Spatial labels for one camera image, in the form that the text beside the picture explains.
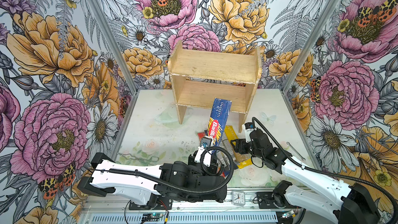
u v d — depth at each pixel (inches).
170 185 13.9
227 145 34.3
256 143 25.2
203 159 18.8
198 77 27.2
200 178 16.2
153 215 28.1
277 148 21.2
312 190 19.4
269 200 28.6
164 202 28.8
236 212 28.7
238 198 29.3
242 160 33.0
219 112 24.2
